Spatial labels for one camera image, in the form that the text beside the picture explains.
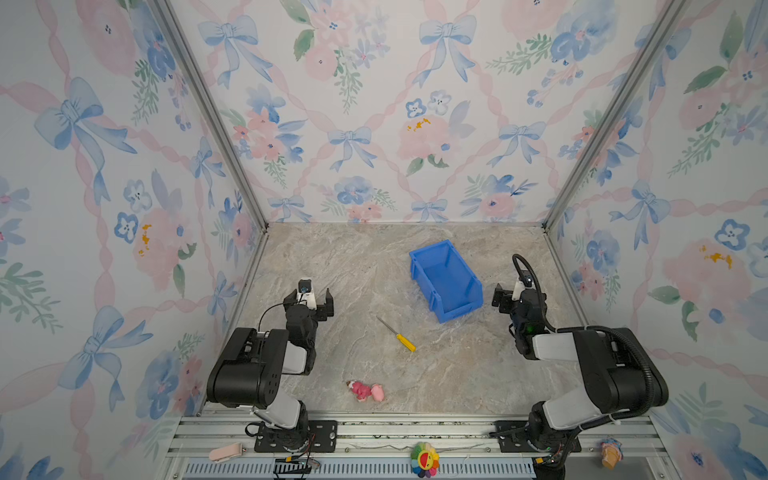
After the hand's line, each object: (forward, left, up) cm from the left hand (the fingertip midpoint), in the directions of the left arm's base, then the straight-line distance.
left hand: (312, 288), depth 91 cm
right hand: (+2, -63, -1) cm, 63 cm away
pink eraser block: (-42, +14, -6) cm, 44 cm away
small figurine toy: (-41, -76, -6) cm, 86 cm away
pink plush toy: (-28, -16, -6) cm, 33 cm away
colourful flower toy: (-43, -32, -8) cm, 54 cm away
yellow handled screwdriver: (-12, -27, -9) cm, 31 cm away
